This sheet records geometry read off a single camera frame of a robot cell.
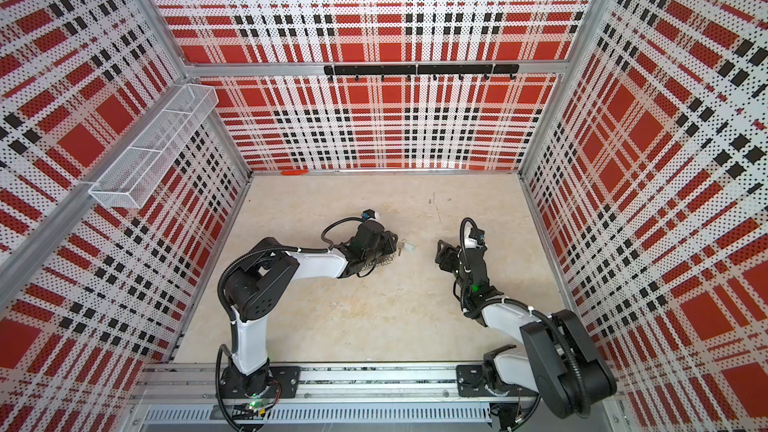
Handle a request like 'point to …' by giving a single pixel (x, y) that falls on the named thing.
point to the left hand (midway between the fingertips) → (395, 241)
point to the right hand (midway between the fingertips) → (447, 245)
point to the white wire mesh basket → (138, 171)
